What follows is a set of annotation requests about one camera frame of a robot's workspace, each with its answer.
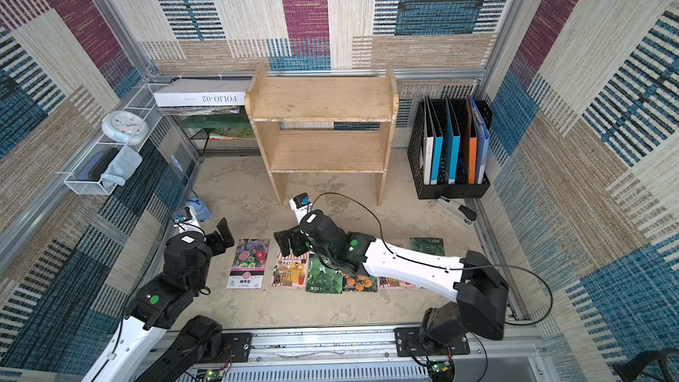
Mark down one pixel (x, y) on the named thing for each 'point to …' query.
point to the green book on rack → (221, 126)
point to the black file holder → (453, 190)
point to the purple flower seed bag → (248, 267)
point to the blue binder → (483, 138)
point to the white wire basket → (144, 103)
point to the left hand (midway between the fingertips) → (209, 224)
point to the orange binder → (472, 151)
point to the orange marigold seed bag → (359, 282)
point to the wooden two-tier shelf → (324, 125)
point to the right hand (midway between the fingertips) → (288, 227)
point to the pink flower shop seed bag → (394, 283)
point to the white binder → (428, 148)
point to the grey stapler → (461, 213)
